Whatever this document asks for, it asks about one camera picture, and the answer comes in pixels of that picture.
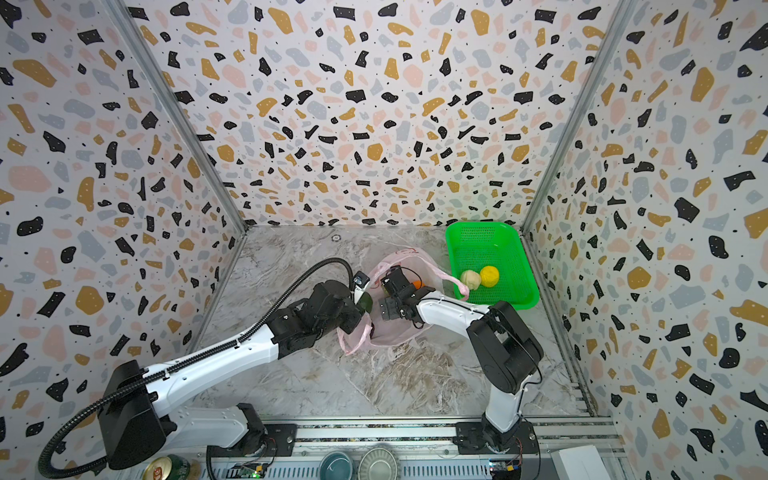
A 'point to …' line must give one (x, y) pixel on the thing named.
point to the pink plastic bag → (415, 267)
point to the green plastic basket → (476, 245)
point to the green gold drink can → (170, 467)
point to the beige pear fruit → (471, 279)
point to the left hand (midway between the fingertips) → (360, 296)
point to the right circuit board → (505, 469)
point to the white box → (579, 463)
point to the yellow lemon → (489, 276)
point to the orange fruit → (418, 284)
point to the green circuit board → (247, 471)
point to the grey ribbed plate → (377, 464)
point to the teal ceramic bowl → (335, 466)
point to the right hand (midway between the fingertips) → (393, 298)
